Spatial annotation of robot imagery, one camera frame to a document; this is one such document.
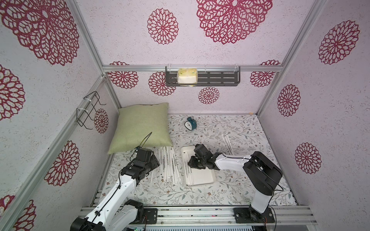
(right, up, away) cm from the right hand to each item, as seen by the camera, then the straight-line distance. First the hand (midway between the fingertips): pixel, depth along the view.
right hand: (187, 162), depth 91 cm
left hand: (-20, +2, -7) cm, 21 cm away
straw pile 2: (-13, -1, 0) cm, 14 cm away
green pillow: (-29, +23, +6) cm, 37 cm away
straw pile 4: (-9, -2, +1) cm, 9 cm away
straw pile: (-16, -3, -1) cm, 16 cm away
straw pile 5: (-1, +1, +3) cm, 4 cm away
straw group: (+29, +11, +12) cm, 34 cm away
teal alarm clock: (+3, +25, +15) cm, 29 cm away
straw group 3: (+1, -7, -3) cm, 8 cm away
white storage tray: (+9, -8, -4) cm, 12 cm away
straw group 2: (+31, +10, +11) cm, 34 cm away
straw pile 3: (-10, -9, -5) cm, 14 cm away
